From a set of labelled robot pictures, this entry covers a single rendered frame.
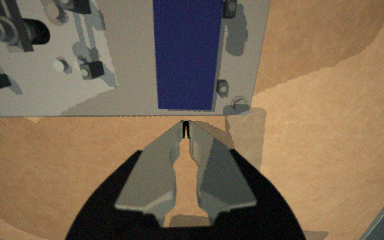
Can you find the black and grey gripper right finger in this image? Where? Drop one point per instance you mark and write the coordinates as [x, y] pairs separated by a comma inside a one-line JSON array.
[[226, 181]]

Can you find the toggle clamp with red handle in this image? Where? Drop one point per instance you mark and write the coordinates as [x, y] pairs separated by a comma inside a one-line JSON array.
[[19, 34]]

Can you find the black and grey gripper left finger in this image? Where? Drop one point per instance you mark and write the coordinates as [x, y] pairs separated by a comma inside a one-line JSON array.
[[144, 183]]

